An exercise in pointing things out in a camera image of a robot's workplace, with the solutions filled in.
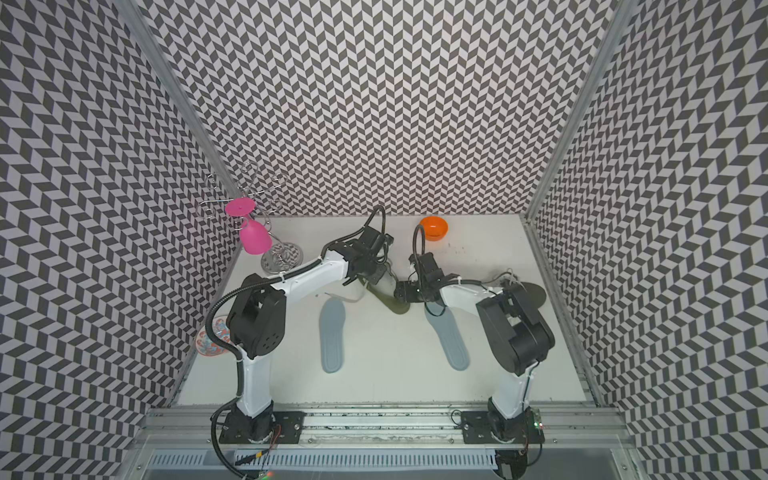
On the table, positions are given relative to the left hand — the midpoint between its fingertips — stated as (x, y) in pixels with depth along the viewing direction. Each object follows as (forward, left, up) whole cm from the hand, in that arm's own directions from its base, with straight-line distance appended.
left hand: (373, 270), depth 94 cm
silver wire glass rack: (+9, +28, +23) cm, 37 cm away
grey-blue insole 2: (-14, -21, -7) cm, 26 cm away
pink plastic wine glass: (+3, +34, +13) cm, 37 cm away
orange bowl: (+20, -21, -2) cm, 29 cm away
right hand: (-6, -10, -6) cm, 14 cm away
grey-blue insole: (-14, +13, -8) cm, 21 cm away
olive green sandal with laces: (-5, -3, -5) cm, 8 cm away
